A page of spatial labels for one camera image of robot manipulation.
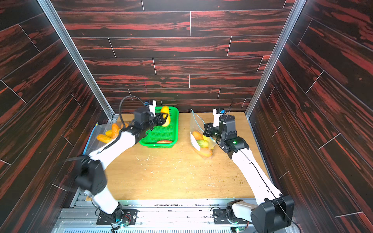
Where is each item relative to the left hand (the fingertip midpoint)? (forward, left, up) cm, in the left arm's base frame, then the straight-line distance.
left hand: (167, 114), depth 85 cm
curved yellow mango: (+1, +1, +2) cm, 3 cm away
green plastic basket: (+5, +8, -29) cm, 31 cm away
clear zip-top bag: (-11, -23, -17) cm, 30 cm away
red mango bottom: (-5, +4, -21) cm, 22 cm away
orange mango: (-12, -24, -22) cm, 35 cm away
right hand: (-8, -23, +2) cm, 25 cm away
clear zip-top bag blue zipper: (+6, +54, -27) cm, 61 cm away
